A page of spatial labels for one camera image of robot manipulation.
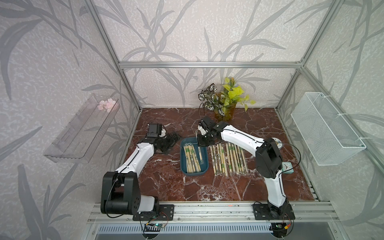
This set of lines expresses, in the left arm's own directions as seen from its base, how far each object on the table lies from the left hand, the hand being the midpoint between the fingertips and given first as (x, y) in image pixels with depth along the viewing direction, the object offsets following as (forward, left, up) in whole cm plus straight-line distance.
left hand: (179, 141), depth 86 cm
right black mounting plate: (-34, -44, -11) cm, 57 cm away
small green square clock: (-11, -64, -9) cm, 65 cm away
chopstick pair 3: (-4, -32, -12) cm, 34 cm away
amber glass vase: (+33, -35, -10) cm, 49 cm away
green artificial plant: (+30, -32, +9) cm, 45 cm away
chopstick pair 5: (-5, -35, -12) cm, 37 cm away
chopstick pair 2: (-6, -27, -12) cm, 30 cm away
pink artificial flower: (+9, +37, +19) cm, 42 cm away
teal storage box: (-2, -14, -11) cm, 18 cm away
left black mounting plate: (-34, +4, -12) cm, 37 cm away
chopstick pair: (-5, -26, -13) cm, 29 cm away
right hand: (0, -10, -3) cm, 11 cm away
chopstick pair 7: (-16, -29, +22) cm, 40 cm away
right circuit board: (-41, -51, -13) cm, 67 cm away
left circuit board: (-40, +10, -15) cm, 44 cm away
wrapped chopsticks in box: (-7, -8, -12) cm, 16 cm away
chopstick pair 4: (0, -33, -12) cm, 35 cm away
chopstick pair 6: (-7, -38, -11) cm, 40 cm away
